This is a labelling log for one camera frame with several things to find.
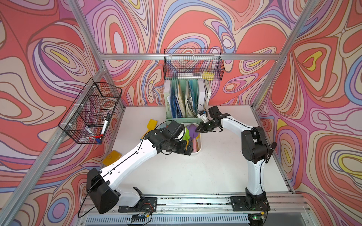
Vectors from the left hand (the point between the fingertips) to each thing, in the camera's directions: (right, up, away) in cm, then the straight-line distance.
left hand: (188, 149), depth 73 cm
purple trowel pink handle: (+5, -1, +17) cm, 18 cm away
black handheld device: (+55, -2, +16) cm, 58 cm away
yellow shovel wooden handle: (+8, +4, +22) cm, 24 cm away
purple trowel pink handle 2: (+5, +6, +23) cm, 24 cm away
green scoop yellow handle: (0, +4, +25) cm, 25 cm away
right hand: (+8, +6, +23) cm, 25 cm away
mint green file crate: (-1, +30, +23) cm, 38 cm away
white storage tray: (+8, -4, +15) cm, 18 cm away
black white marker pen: (-41, +14, -4) cm, 43 cm away
